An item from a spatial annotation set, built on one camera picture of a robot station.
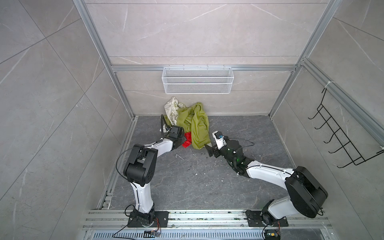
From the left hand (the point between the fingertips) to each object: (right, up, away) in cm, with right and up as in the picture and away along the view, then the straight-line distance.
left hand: (183, 134), depth 100 cm
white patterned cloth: (-9, +19, +7) cm, 23 cm away
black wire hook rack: (+73, -8, -42) cm, 84 cm away
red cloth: (+4, -4, -2) cm, 6 cm away
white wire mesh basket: (+10, +38, +1) cm, 39 cm away
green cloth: (+7, +10, 0) cm, 13 cm away
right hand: (+18, -2, -15) cm, 24 cm away
